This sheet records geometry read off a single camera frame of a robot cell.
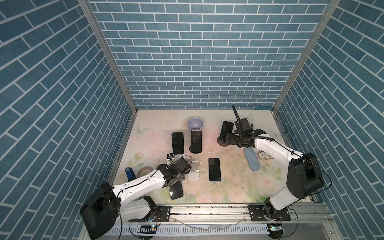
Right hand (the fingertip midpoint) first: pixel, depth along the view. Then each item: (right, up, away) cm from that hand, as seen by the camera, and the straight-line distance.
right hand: (230, 138), depth 91 cm
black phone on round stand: (-1, +7, +5) cm, 8 cm away
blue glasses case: (+13, -12, 0) cm, 18 cm away
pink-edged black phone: (-21, -2, 0) cm, 21 cm away
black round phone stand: (-4, -4, +8) cm, 10 cm away
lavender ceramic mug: (-22, +10, +17) cm, 29 cm away
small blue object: (-59, -20, -5) cm, 63 cm away
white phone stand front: (-22, -21, -5) cm, 31 cm away
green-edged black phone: (-10, -19, -2) cm, 21 cm away
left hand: (-31, -20, -6) cm, 38 cm away
